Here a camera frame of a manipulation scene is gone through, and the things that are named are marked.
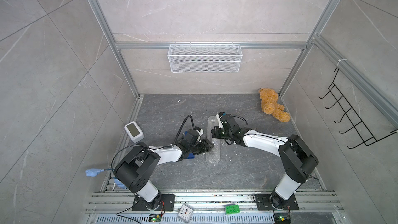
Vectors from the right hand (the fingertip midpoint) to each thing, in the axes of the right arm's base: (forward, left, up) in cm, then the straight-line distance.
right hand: (212, 131), depth 90 cm
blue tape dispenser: (-18, +11, +8) cm, 23 cm away
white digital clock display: (+2, +47, -3) cm, 47 cm away
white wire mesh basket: (+43, +3, +22) cm, 48 cm away
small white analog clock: (-39, +14, -6) cm, 42 cm away
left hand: (-7, -1, -3) cm, 8 cm away
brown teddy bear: (+26, -42, -1) cm, 49 cm away
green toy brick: (-38, -8, -4) cm, 39 cm away
